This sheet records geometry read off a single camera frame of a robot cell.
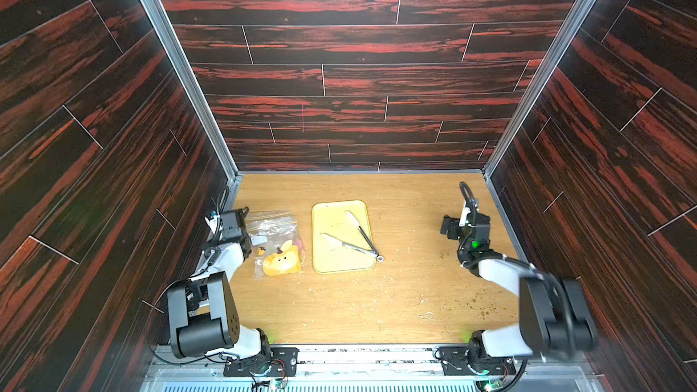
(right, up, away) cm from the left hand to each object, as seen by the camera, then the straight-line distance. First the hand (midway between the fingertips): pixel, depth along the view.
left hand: (224, 239), depth 90 cm
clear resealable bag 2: (+19, -6, -1) cm, 20 cm away
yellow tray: (+35, +6, +15) cm, 38 cm away
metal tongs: (+50, -5, +3) cm, 51 cm away
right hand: (+83, +7, +2) cm, 83 cm away
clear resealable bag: (+15, +2, +5) cm, 16 cm away
